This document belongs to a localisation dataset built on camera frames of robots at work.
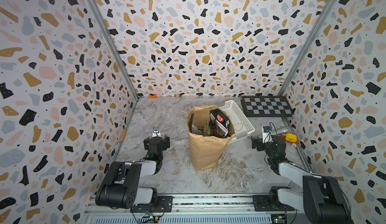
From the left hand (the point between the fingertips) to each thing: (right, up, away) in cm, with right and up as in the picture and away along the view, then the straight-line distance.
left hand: (158, 136), depth 91 cm
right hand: (+62, +1, -1) cm, 62 cm away
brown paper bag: (+28, -3, -20) cm, 35 cm away
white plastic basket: (+46, +8, -18) cm, 50 cm away
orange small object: (-14, +28, +32) cm, 45 cm away
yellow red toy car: (+82, -2, +2) cm, 82 cm away
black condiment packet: (+36, +8, -12) cm, 39 cm away
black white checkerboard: (+75, +19, +22) cm, 81 cm away
